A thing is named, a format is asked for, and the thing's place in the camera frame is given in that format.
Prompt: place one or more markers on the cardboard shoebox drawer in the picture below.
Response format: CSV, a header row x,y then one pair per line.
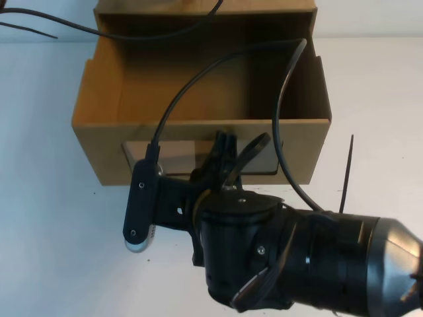
x,y
126,88

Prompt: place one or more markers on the black upright cable tie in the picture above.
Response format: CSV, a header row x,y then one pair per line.
x,y
346,176

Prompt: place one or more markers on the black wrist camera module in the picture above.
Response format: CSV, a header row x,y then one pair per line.
x,y
138,229

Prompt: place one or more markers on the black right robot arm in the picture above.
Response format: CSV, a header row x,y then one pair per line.
x,y
354,264

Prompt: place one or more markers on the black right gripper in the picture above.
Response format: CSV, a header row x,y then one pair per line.
x,y
241,238

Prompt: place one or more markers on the thin black cable tie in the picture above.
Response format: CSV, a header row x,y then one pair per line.
x,y
27,30

